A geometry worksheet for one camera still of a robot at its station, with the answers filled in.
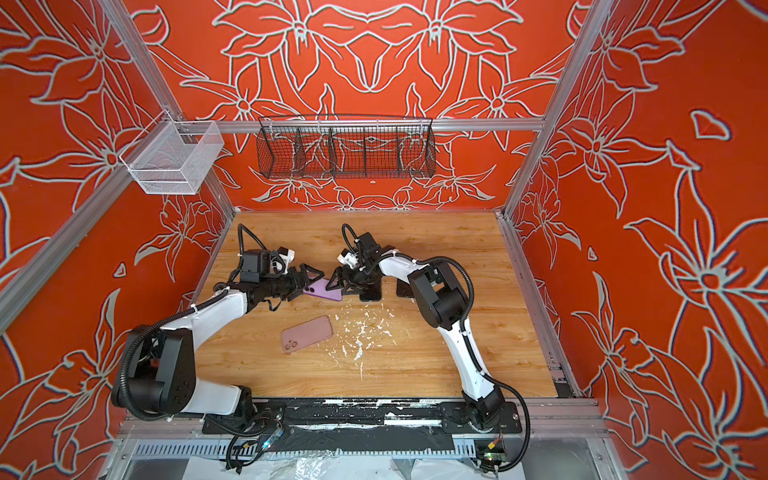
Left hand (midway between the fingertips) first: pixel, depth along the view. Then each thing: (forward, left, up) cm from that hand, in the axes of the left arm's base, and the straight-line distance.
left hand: (316, 278), depth 87 cm
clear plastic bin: (+30, +47, +20) cm, 59 cm away
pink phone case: (-11, +1, -13) cm, 17 cm away
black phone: (+3, -16, -12) cm, 20 cm away
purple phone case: (-1, 0, -4) cm, 5 cm away
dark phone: (+2, -26, -8) cm, 28 cm away
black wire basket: (+42, -4, +17) cm, 46 cm away
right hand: (+1, -3, -8) cm, 8 cm away
